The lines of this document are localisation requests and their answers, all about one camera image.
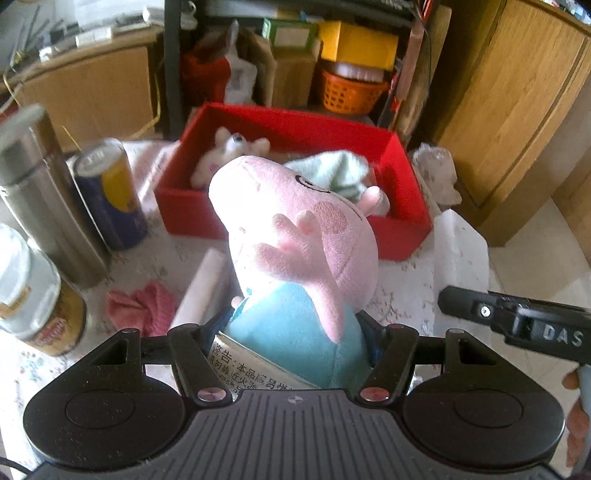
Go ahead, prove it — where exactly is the pink knitted cloth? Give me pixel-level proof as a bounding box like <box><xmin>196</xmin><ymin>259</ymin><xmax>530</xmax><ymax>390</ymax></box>
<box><xmin>106</xmin><ymin>280</ymin><xmax>177</xmax><ymax>337</ymax></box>

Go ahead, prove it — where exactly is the pink pig plush toy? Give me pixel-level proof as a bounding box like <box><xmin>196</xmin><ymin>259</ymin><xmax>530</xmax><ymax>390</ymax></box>
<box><xmin>208</xmin><ymin>156</ymin><xmax>390</xmax><ymax>390</ymax></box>

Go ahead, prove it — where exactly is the light green cloth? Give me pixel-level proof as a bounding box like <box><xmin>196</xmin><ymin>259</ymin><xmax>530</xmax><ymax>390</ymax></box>
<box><xmin>284</xmin><ymin>150</ymin><xmax>374</xmax><ymax>203</ymax></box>

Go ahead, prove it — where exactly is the white plush toy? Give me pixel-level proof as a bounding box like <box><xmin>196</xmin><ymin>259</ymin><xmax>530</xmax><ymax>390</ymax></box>
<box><xmin>190</xmin><ymin>127</ymin><xmax>270</xmax><ymax>190</ymax></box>

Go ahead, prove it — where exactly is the white towel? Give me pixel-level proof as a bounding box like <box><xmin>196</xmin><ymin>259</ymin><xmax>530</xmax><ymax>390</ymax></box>
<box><xmin>434</xmin><ymin>209</ymin><xmax>490</xmax><ymax>322</ymax></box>

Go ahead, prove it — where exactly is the person right hand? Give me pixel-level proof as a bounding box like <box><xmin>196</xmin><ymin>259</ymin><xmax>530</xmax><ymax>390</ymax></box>
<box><xmin>561</xmin><ymin>368</ymin><xmax>591</xmax><ymax>469</ymax></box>

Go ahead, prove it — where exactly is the white foam tray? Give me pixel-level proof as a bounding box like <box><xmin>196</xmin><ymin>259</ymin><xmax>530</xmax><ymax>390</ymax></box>
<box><xmin>169</xmin><ymin>248</ymin><xmax>230</xmax><ymax>329</ymax></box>

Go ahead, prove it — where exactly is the jar with white lid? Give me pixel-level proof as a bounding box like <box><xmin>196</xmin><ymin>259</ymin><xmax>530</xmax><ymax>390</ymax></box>
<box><xmin>1</xmin><ymin>224</ymin><xmax>86</xmax><ymax>356</ymax></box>

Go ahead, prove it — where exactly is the red cardboard box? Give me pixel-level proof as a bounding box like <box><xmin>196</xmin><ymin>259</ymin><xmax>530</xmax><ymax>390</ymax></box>
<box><xmin>153</xmin><ymin>102</ymin><xmax>434</xmax><ymax>263</ymax></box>

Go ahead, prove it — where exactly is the blue yellow drink can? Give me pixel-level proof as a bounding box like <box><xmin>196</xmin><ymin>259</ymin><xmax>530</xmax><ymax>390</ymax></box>
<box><xmin>68</xmin><ymin>138</ymin><xmax>148</xmax><ymax>251</ymax></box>

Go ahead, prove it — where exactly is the stainless steel thermos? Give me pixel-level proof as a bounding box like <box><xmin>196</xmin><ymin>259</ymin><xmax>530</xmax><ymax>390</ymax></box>
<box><xmin>1</xmin><ymin>104</ymin><xmax>110</xmax><ymax>290</ymax></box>

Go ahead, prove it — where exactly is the orange plastic basket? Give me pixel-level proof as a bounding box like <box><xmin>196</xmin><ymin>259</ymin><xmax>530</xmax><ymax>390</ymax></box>
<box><xmin>318</xmin><ymin>69</ymin><xmax>390</xmax><ymax>115</ymax></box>

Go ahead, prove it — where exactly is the wooden cabinet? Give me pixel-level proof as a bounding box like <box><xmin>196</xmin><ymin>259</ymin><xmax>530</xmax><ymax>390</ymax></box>
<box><xmin>421</xmin><ymin>1</ymin><xmax>590</xmax><ymax>247</ymax></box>

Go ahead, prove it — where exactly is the red white plastic bag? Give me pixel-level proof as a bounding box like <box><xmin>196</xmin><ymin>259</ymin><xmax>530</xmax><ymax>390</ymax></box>
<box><xmin>179</xmin><ymin>20</ymin><xmax>257</xmax><ymax>107</ymax></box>

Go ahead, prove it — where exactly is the wooden tv stand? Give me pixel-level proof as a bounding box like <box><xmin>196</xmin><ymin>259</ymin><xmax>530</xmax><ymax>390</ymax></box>
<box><xmin>1</xmin><ymin>26</ymin><xmax>166</xmax><ymax>151</ymax></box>

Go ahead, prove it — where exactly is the brown cardboard box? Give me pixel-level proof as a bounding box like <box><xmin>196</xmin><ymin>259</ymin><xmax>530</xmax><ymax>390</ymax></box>
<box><xmin>247</xmin><ymin>33</ymin><xmax>318</xmax><ymax>109</ymax></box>

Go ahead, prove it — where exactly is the yellow box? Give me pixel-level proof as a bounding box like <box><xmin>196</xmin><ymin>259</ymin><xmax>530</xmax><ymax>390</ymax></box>
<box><xmin>318</xmin><ymin>21</ymin><xmax>398</xmax><ymax>71</ymax></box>

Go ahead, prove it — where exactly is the green box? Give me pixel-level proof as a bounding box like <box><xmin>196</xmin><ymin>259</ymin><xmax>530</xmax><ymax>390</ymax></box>
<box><xmin>262</xmin><ymin>18</ymin><xmax>318</xmax><ymax>50</ymax></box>

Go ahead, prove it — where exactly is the black metal shelf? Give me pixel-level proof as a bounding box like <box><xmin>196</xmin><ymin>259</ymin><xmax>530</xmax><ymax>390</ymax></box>
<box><xmin>163</xmin><ymin>1</ymin><xmax>439</xmax><ymax>140</ymax></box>

